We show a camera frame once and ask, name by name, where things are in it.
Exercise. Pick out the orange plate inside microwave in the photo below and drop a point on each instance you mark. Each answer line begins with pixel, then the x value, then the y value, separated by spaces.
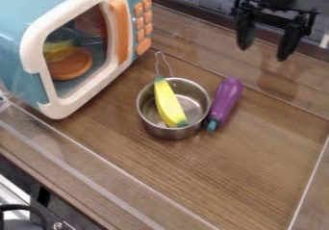
pixel 69 63

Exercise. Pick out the blue toy microwave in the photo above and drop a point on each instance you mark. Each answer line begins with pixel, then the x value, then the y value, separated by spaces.
pixel 112 28

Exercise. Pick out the yellow toy banana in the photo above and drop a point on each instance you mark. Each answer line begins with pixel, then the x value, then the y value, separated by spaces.
pixel 168 104

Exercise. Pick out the purple toy eggplant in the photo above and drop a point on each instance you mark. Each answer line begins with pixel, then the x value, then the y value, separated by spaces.
pixel 227 96

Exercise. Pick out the silver metal pot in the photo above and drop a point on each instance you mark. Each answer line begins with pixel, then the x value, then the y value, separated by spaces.
pixel 194 101

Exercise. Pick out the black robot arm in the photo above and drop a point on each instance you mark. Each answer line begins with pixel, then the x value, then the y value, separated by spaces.
pixel 288 15

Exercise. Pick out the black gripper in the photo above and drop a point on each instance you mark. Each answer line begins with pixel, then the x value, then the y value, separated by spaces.
pixel 293 18

